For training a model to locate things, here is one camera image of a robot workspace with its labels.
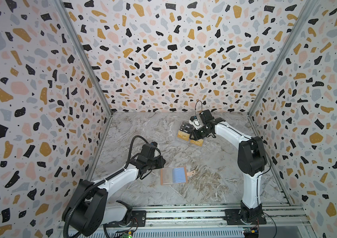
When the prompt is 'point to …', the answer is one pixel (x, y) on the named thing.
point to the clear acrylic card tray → (183, 130)
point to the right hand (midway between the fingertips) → (195, 135)
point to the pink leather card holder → (175, 175)
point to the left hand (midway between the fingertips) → (169, 160)
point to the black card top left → (187, 124)
